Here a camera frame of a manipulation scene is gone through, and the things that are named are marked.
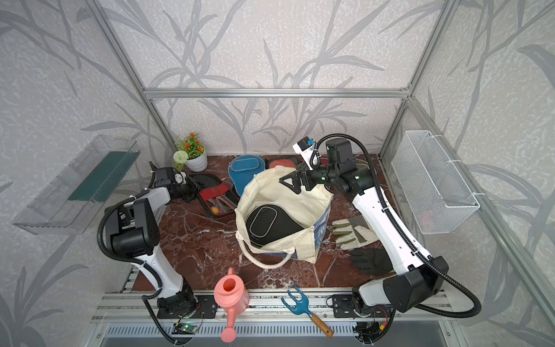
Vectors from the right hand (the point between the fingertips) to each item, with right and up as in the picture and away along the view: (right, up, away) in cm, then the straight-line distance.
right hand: (289, 172), depth 69 cm
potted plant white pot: (-49, +10, +35) cm, 61 cm away
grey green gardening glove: (+27, -26, +22) cm, 43 cm away
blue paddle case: (-25, +2, +40) cm, 47 cm away
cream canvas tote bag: (+9, -14, +17) cm, 24 cm away
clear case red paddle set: (-4, +6, +47) cm, 47 cm away
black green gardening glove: (+31, -34, +13) cm, 48 cm away
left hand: (-39, -5, +28) cm, 49 cm away
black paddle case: (-10, -22, +22) cm, 33 cm away
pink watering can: (-18, -38, -3) cm, 42 cm away
